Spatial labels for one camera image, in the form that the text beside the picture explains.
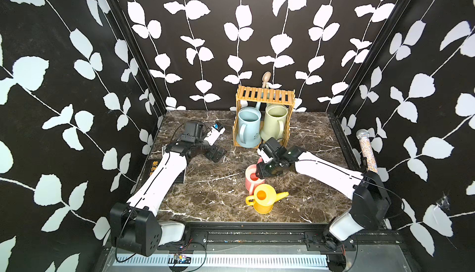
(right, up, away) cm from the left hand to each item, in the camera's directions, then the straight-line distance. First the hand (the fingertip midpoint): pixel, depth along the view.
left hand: (218, 141), depth 81 cm
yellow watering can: (+20, -22, -6) cm, 31 cm away
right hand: (+18, -13, +1) cm, 22 cm away
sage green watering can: (+27, +12, +9) cm, 31 cm away
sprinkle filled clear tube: (+63, +3, -3) cm, 63 cm away
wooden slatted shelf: (+31, +22, +9) cm, 39 cm away
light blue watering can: (+14, +7, +7) cm, 17 cm away
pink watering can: (+15, -17, -2) cm, 23 cm away
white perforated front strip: (+4, -46, -11) cm, 47 cm away
